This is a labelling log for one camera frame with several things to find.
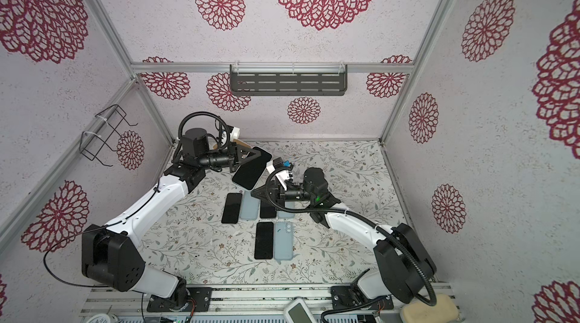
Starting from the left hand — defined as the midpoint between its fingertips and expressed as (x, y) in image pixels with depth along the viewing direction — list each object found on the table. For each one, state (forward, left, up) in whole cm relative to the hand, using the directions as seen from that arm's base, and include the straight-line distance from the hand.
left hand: (260, 156), depth 71 cm
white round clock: (-41, +47, -27) cm, 68 cm away
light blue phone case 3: (-2, +8, -32) cm, 33 cm away
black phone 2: (-2, +15, -32) cm, 36 cm away
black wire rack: (+14, +54, +2) cm, 56 cm away
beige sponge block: (-39, -56, -28) cm, 74 cm away
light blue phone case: (-15, -7, -33) cm, 37 cm away
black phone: (-5, +3, -1) cm, 6 cm away
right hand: (-12, +2, -3) cm, 12 cm away
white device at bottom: (-39, -11, -28) cm, 49 cm away
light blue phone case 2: (-5, -7, -32) cm, 33 cm away
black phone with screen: (-19, +1, -32) cm, 37 cm away
